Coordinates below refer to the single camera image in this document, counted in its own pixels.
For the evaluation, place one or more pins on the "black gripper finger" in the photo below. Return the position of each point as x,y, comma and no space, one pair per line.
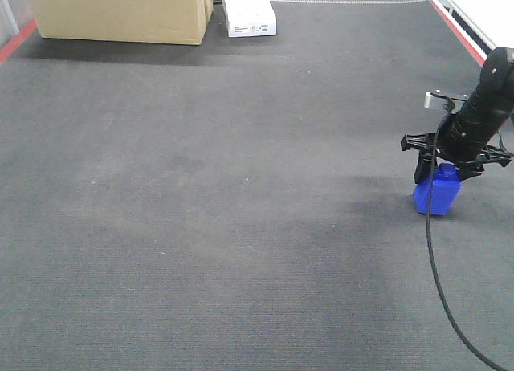
470,173
423,168

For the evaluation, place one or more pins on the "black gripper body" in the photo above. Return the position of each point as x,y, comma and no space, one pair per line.
417,141

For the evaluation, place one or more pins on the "blue bottle-shaped plastic box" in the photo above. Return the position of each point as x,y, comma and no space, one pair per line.
441,194

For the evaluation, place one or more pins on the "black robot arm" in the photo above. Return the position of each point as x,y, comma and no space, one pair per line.
482,114

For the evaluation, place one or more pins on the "long white carton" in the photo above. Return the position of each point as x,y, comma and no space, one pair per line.
249,9

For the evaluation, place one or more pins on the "large brown cardboard box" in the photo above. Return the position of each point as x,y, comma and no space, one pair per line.
120,13

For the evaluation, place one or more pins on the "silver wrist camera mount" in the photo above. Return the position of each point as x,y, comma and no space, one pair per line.
431,100

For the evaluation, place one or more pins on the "whiteboard with white frame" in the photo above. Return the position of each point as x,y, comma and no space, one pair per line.
482,9

